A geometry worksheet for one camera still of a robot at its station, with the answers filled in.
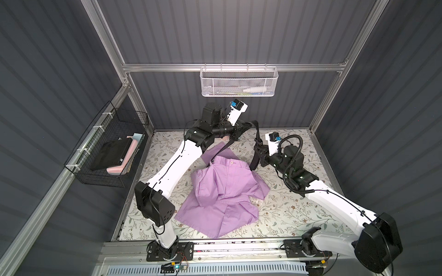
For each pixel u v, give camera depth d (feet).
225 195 2.73
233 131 2.07
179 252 2.39
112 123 2.59
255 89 2.97
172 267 2.31
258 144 2.40
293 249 2.39
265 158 2.21
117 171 2.07
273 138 2.11
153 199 1.40
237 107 1.96
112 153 2.25
